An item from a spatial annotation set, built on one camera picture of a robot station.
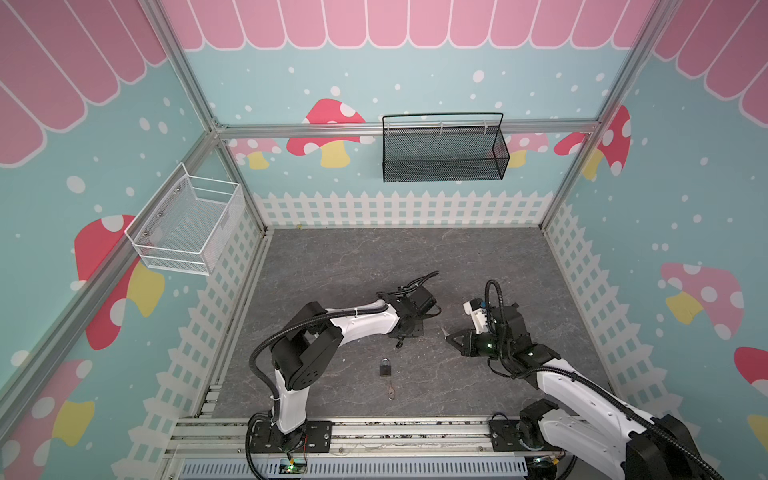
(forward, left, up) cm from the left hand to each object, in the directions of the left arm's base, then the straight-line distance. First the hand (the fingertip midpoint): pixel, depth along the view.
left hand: (411, 333), depth 91 cm
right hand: (-5, -9, +9) cm, 14 cm away
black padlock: (-11, +7, -1) cm, 13 cm away
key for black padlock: (-17, +5, -1) cm, 18 cm away
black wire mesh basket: (+45, -10, +33) cm, 57 cm away
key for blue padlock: (-4, -9, +9) cm, 14 cm away
